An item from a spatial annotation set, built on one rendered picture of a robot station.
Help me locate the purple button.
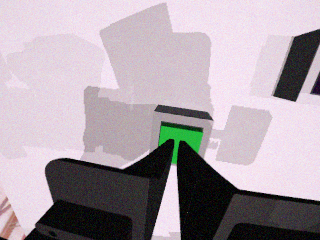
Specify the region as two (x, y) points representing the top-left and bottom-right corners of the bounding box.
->
(273, 29), (320, 106)

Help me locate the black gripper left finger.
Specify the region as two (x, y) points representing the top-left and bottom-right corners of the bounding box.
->
(44, 139), (174, 240)

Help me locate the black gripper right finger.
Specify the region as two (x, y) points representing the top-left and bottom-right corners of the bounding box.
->
(177, 140), (320, 240)

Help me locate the green button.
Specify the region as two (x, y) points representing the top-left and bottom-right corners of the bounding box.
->
(149, 105), (214, 167)

